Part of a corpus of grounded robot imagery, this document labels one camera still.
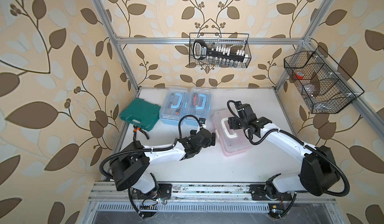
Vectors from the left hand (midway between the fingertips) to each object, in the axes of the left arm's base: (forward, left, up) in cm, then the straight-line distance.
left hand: (207, 131), depth 85 cm
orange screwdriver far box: (+26, +7, -3) cm, 28 cm away
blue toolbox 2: (+22, +5, 0) cm, 22 cm away
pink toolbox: (-6, -14, 0) cm, 15 cm away
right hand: (+7, -16, +1) cm, 18 cm away
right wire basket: (+12, -58, +25) cm, 64 cm away
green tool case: (+19, +44, -7) cm, 48 cm away
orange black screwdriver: (+15, +19, -1) cm, 24 cm away
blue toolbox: (+18, +21, 0) cm, 28 cm away
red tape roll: (+23, -49, +22) cm, 59 cm away
